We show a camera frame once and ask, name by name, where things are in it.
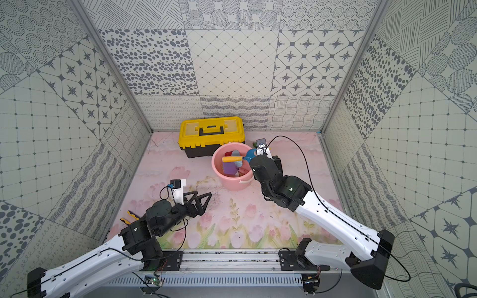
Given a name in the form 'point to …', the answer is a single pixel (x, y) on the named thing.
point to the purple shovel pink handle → (230, 168)
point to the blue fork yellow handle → (250, 154)
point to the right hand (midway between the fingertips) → (265, 157)
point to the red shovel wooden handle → (242, 171)
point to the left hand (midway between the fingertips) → (202, 189)
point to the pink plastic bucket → (233, 182)
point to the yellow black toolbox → (199, 138)
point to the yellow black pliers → (133, 215)
